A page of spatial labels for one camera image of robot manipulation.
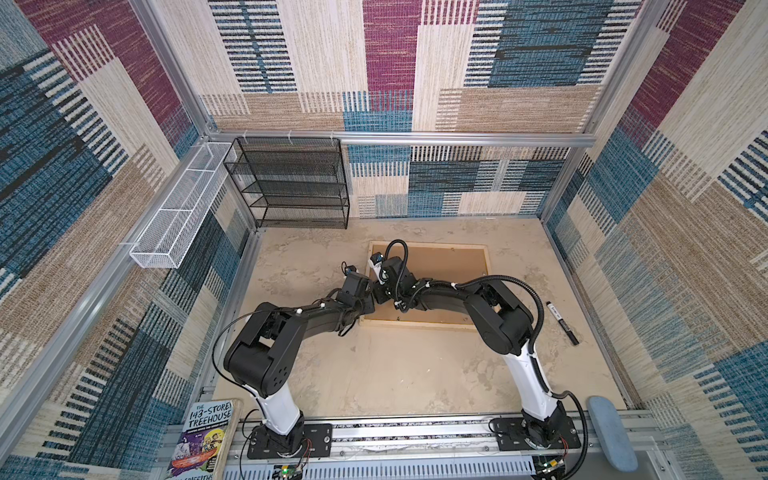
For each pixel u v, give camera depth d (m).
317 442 0.73
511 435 0.73
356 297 0.76
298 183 1.11
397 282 0.79
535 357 0.58
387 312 0.92
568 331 0.91
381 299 0.91
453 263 1.08
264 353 0.48
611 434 0.71
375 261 0.90
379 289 0.89
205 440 0.72
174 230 0.94
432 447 0.73
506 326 0.58
